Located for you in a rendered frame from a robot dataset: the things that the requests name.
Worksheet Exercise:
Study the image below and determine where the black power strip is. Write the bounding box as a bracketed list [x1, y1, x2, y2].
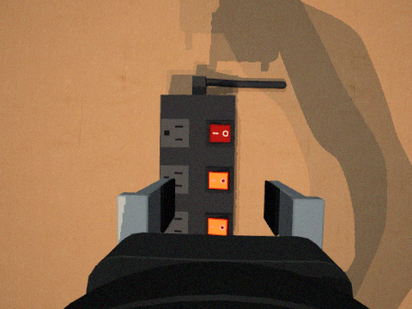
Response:
[160, 76, 287, 235]

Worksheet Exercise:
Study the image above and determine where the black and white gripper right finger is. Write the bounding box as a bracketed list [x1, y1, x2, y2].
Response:
[264, 180, 325, 250]

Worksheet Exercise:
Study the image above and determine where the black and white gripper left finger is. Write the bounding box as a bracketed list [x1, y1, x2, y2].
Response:
[117, 179, 175, 244]

